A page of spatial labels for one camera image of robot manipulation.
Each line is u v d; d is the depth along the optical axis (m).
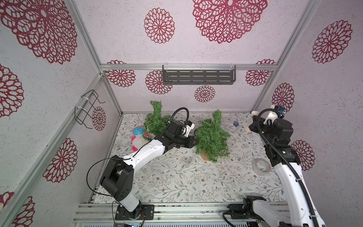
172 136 0.65
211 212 0.76
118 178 0.44
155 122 0.77
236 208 0.75
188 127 0.75
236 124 0.80
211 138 0.72
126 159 0.47
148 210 0.75
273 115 0.59
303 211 0.39
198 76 1.00
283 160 0.46
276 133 0.48
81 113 0.73
